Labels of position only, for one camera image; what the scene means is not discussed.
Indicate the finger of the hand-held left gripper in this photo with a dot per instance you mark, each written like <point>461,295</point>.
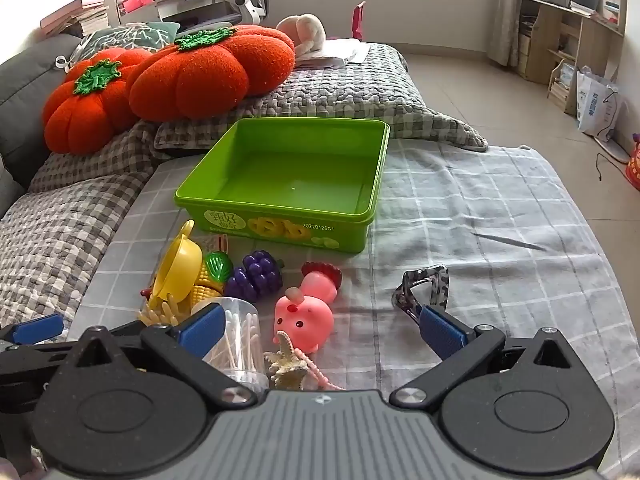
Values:
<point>30,352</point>
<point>37,327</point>

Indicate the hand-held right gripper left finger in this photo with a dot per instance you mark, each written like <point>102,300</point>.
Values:
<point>202,332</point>

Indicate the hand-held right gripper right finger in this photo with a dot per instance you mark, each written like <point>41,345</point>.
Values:
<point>442,332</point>

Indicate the clear cotton swab jar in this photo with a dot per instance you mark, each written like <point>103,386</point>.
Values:
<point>240,340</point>

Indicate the yellowish rubber hand toy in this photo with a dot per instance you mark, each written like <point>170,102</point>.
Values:
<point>162,312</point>

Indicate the leopard print sunglasses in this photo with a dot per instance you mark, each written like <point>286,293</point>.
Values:
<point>406,305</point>

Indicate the toy corn cob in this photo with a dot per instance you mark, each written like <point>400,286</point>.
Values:
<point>210,280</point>

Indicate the yellow toy pot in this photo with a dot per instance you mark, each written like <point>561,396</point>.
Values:
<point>177,270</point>

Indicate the purple toy grapes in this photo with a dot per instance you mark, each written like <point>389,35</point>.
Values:
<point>257,272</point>

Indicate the pink card box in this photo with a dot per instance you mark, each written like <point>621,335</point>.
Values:
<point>218,245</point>

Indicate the beige starfish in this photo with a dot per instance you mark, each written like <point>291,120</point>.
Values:
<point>287,367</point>

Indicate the pink pig squeeze toy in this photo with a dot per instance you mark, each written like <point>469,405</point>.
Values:
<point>300,317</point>

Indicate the green plastic box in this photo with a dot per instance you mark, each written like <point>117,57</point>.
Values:
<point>280,180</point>

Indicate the grey plaid quilt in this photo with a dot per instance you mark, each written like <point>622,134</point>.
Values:
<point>60,220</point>

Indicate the grey grid bed sheet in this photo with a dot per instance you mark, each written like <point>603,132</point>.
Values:
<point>475,200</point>

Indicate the orange pumpkin cushion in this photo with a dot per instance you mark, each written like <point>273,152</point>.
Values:
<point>85,110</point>
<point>210,75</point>

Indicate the grey sofa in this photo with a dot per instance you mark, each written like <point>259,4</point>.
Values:
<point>25,90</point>

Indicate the red printed bag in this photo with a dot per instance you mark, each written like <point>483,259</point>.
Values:
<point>634,160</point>

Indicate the white shopping bag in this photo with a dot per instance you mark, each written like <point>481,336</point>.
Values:
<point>592,105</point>

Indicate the white paper sheet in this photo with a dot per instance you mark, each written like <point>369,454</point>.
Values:
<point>340,52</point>

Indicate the teal patterned pillow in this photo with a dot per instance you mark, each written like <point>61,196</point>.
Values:
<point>135,35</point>

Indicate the wooden desk shelf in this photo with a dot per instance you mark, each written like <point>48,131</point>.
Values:
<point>545,35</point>

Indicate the stack of books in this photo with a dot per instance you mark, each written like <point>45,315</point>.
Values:
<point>80,15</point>

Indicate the pink white plush toy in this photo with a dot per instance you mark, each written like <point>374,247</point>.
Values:
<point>305,30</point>

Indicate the small pink bag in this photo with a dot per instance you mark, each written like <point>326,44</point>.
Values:
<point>358,20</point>

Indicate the beige curtain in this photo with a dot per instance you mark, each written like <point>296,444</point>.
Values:
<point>510,10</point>

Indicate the pink storage bin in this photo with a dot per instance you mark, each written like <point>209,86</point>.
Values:
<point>137,1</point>

